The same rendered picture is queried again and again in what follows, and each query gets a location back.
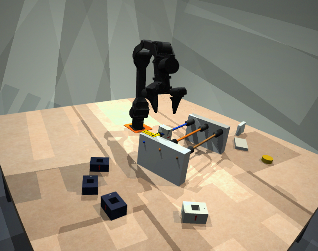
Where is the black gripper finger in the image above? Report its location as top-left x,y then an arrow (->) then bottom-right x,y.
170,95 -> 184,114
144,95 -> 158,113

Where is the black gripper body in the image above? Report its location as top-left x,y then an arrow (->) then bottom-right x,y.
141,74 -> 187,97

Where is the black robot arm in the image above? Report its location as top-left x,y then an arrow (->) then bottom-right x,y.
129,40 -> 179,131

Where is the yellow short cylinder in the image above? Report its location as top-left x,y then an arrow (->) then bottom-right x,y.
261,155 -> 273,164

